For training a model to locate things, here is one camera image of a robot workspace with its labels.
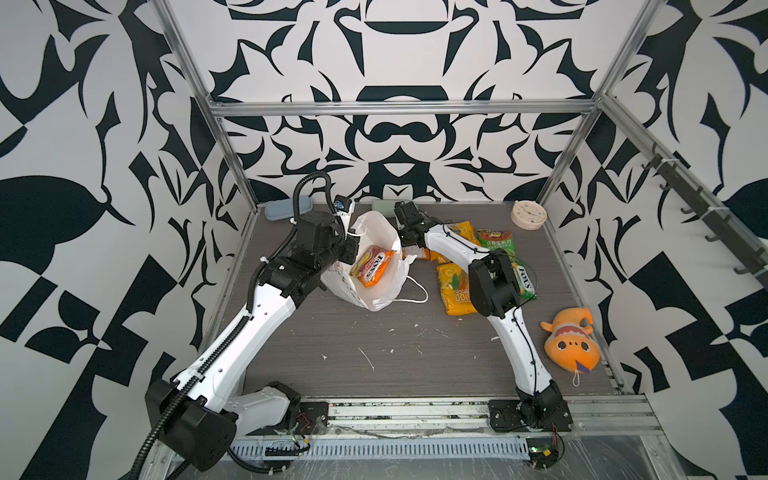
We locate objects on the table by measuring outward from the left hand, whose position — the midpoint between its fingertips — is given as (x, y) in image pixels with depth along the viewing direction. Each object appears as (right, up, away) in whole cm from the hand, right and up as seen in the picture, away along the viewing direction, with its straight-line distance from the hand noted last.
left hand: (352, 224), depth 73 cm
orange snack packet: (+4, -11, +17) cm, 20 cm away
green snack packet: (+45, -4, +32) cm, 56 cm away
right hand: (+12, -2, +32) cm, 34 cm away
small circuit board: (+45, -53, -2) cm, 70 cm away
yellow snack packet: (+35, -1, +32) cm, 47 cm away
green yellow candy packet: (+53, -16, +25) cm, 61 cm away
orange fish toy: (+56, -30, +5) cm, 63 cm away
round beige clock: (+62, +5, +42) cm, 75 cm away
